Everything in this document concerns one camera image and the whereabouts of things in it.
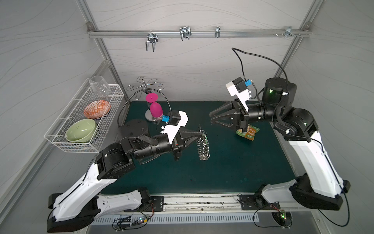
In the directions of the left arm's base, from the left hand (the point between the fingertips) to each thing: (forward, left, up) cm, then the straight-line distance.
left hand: (199, 136), depth 44 cm
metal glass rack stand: (+49, +33, -19) cm, 62 cm away
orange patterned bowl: (+24, +50, -15) cm, 58 cm away
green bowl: (+10, +50, -13) cm, 53 cm away
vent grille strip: (-17, +8, -49) cm, 53 cm away
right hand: (+5, -3, +3) cm, 7 cm away
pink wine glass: (+39, +26, -29) cm, 55 cm away
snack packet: (+32, -38, -46) cm, 67 cm away
